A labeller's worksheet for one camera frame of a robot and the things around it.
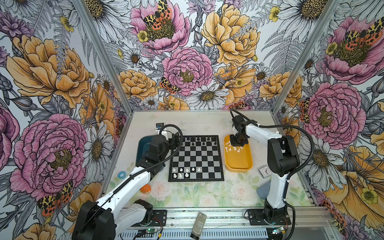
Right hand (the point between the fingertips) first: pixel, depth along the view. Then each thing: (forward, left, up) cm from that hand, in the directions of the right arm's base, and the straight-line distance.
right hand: (236, 147), depth 97 cm
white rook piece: (-17, +38, 0) cm, 42 cm away
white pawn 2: (-14, +34, 0) cm, 37 cm away
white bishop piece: (-17, +31, 0) cm, 35 cm away
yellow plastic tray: (-8, -1, -3) cm, 9 cm away
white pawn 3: (-14, +31, 0) cm, 34 cm away
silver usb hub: (-40, +24, +1) cm, 47 cm away
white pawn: (-14, +38, 0) cm, 41 cm away
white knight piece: (-17, +35, 0) cm, 39 cm away
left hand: (-2, +39, +16) cm, 42 cm away
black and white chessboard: (-7, +24, -1) cm, 25 cm away
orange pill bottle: (-25, +51, +3) cm, 57 cm away
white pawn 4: (-14, +27, 0) cm, 31 cm away
